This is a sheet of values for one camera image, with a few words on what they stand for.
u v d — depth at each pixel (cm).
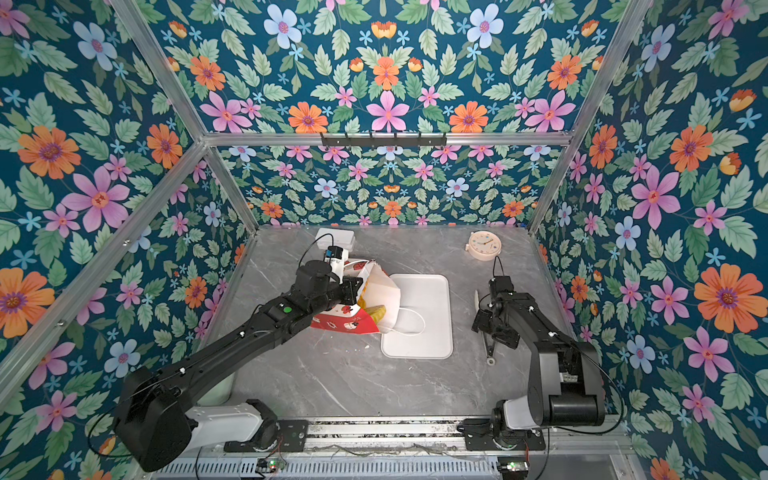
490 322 80
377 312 89
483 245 111
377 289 90
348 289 69
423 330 86
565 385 43
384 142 93
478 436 73
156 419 40
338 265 70
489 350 86
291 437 74
